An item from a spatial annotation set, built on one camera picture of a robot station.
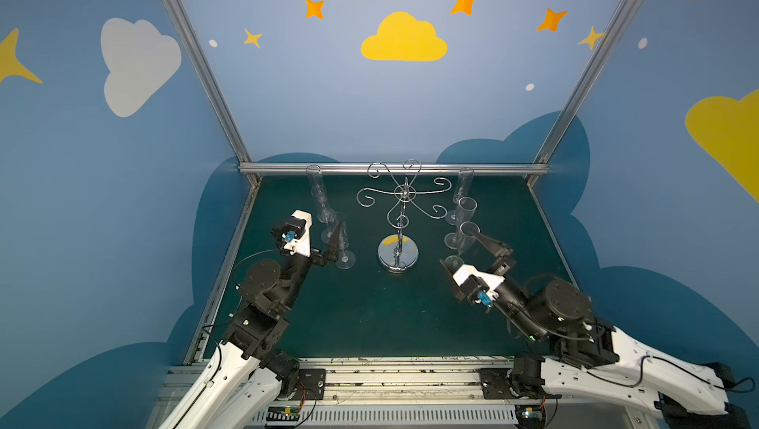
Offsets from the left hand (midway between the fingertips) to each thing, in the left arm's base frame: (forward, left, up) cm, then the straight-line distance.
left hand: (314, 215), depth 64 cm
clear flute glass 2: (+28, -42, -14) cm, 52 cm away
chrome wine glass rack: (+11, -21, -35) cm, 43 cm away
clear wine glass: (+9, -40, -34) cm, 53 cm away
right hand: (-8, -32, +3) cm, 33 cm away
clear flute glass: (+9, -3, -35) cm, 36 cm away
